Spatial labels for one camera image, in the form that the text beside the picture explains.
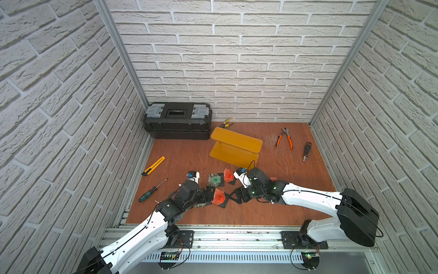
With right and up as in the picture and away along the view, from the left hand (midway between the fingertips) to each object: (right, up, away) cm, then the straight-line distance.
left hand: (210, 187), depth 81 cm
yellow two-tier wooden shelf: (+13, +18, +11) cm, 25 cm away
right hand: (+12, -3, -1) cm, 13 cm away
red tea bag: (+9, +3, +11) cm, 15 cm away
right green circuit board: (+44, -27, -10) cm, 52 cm away
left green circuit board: (-17, -27, -8) cm, 33 cm away
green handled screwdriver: (-33, -5, +4) cm, 33 cm away
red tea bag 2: (+34, +1, +12) cm, 36 cm away
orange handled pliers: (+49, +29, +34) cm, 66 cm away
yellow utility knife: (-37, +5, +13) cm, 39 cm away
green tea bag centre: (+1, +1, +11) cm, 11 cm away
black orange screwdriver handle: (+58, +17, +22) cm, 65 cm away
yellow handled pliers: (+6, +34, +37) cm, 50 cm away
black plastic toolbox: (-21, +35, +19) cm, 45 cm away
